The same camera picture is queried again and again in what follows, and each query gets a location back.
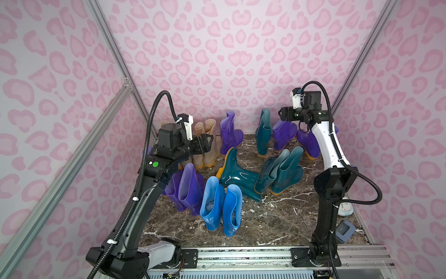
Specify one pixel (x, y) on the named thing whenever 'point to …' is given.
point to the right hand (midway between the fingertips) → (289, 109)
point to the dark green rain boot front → (230, 172)
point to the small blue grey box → (345, 231)
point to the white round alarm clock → (345, 208)
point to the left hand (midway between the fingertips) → (207, 136)
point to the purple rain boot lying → (229, 137)
